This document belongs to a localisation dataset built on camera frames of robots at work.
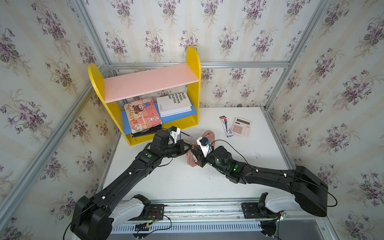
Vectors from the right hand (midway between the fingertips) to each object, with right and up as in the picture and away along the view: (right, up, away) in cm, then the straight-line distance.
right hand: (195, 148), depth 76 cm
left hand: (0, 0, -3) cm, 3 cm away
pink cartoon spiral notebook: (-34, +18, +20) cm, 44 cm away
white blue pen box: (+24, +7, +28) cm, 38 cm away
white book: (-14, +25, +22) cm, 36 cm away
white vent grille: (-31, -37, -6) cm, 48 cm away
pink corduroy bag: (+10, +5, +15) cm, 18 cm away
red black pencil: (-6, +5, +28) cm, 29 cm away
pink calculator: (+34, +10, +29) cm, 46 cm away
